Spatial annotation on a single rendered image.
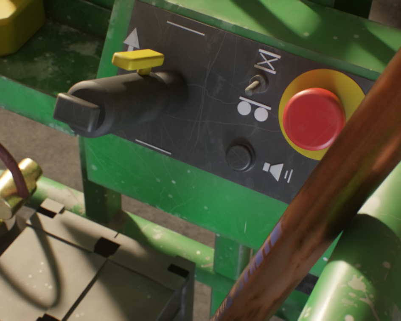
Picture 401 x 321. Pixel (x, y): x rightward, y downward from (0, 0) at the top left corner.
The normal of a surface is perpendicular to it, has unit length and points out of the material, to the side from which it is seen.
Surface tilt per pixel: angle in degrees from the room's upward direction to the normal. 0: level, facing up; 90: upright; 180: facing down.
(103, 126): 67
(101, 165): 90
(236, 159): 58
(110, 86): 37
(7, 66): 0
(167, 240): 9
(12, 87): 90
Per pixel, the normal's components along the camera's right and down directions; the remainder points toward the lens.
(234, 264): -0.45, 0.64
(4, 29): 0.40, 0.68
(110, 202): 0.89, 0.35
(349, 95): -0.37, 0.17
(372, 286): 0.18, -0.62
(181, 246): -0.04, -0.58
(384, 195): -0.37, -0.77
